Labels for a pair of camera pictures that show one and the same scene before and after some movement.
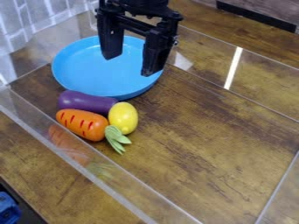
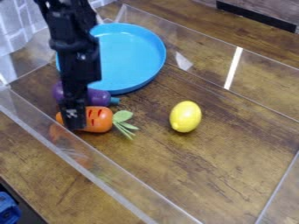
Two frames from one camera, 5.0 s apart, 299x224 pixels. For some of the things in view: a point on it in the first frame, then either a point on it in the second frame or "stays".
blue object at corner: [11, 213] stays
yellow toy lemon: [123, 116] to [184, 116]
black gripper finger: [158, 45] to [74, 104]
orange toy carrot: [92, 128] to [100, 120]
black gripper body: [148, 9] to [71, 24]
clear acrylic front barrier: [151, 205] stays
